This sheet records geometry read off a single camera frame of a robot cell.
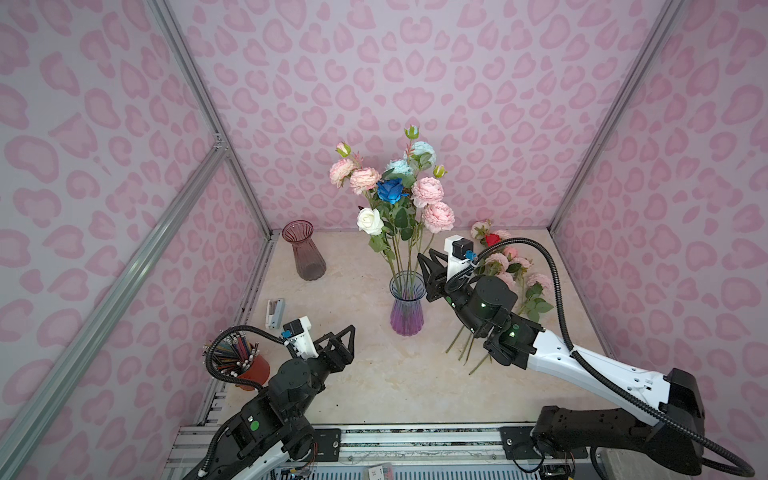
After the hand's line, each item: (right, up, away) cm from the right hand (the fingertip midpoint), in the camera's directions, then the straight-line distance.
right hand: (424, 251), depth 64 cm
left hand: (-17, -18, +5) cm, 25 cm away
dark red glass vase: (-35, -3, +36) cm, 50 cm away
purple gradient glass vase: (-3, -10, +19) cm, 22 cm away
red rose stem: (+29, +5, +44) cm, 53 cm away
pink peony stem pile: (+31, -4, +36) cm, 48 cm away
